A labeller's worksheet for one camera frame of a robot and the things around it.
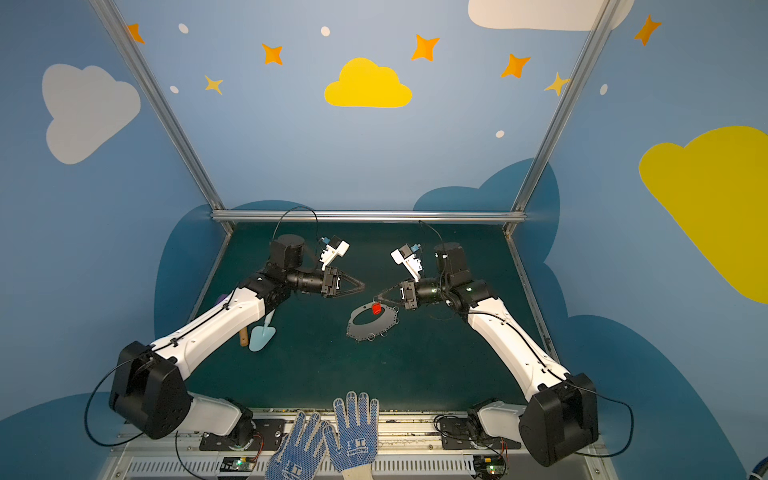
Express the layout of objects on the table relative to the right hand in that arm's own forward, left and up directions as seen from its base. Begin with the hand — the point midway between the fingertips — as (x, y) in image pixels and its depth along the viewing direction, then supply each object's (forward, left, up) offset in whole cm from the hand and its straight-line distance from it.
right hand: (383, 295), depth 70 cm
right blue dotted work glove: (-26, +5, -26) cm, 37 cm away
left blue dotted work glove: (-32, +19, -25) cm, 45 cm away
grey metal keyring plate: (+4, +2, -27) cm, 27 cm away
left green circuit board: (-33, +34, -26) cm, 54 cm away
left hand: (0, +5, +1) cm, 5 cm away
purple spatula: (+11, +56, -24) cm, 62 cm away
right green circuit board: (-30, -27, -28) cm, 49 cm away
